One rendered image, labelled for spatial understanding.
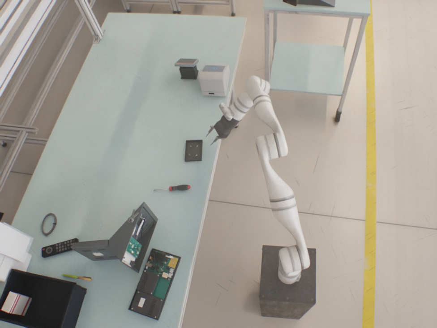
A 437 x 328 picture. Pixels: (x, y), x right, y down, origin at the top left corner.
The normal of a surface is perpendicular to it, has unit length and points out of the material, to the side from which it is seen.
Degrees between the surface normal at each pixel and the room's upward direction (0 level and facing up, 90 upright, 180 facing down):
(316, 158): 0
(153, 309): 0
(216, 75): 9
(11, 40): 0
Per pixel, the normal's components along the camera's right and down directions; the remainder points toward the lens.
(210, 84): -0.13, 0.88
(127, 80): -0.10, -0.47
